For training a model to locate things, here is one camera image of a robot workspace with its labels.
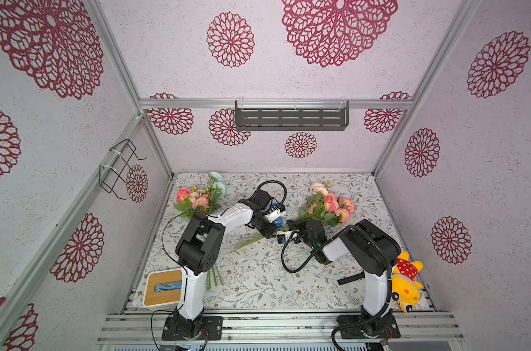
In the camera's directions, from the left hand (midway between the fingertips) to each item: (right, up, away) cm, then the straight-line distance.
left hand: (273, 232), depth 95 cm
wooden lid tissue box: (-41, -18, -16) cm, 47 cm away
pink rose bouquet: (+22, +12, +5) cm, 25 cm away
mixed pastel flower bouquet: (-34, +13, +5) cm, 37 cm away
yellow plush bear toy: (+46, -16, -19) cm, 52 cm away
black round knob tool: (+29, -17, -10) cm, 35 cm away
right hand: (+8, +8, +2) cm, 12 cm away
